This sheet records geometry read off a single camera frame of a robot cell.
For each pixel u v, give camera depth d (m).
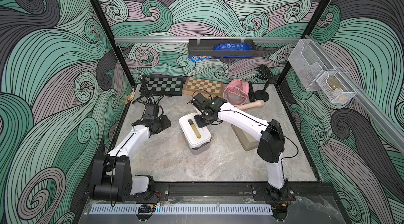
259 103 1.06
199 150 0.79
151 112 0.68
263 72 0.95
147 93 0.93
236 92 1.15
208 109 0.60
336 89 0.64
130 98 1.10
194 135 0.79
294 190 0.74
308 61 0.78
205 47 0.95
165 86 1.14
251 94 1.10
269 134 0.53
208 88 1.13
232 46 0.91
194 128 0.81
